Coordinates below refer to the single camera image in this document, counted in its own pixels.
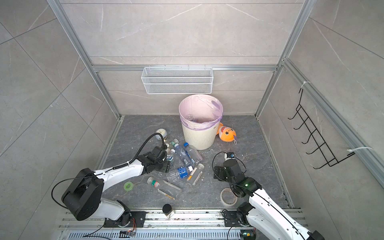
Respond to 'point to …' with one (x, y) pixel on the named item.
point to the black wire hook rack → (321, 145)
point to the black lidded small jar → (167, 208)
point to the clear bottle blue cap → (188, 153)
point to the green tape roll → (128, 186)
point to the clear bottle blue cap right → (193, 152)
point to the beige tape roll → (223, 202)
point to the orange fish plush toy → (225, 133)
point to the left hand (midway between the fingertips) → (165, 161)
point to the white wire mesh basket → (177, 80)
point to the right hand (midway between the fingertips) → (220, 167)
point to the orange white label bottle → (195, 174)
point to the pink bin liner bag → (200, 112)
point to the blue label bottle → (182, 172)
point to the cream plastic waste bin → (201, 140)
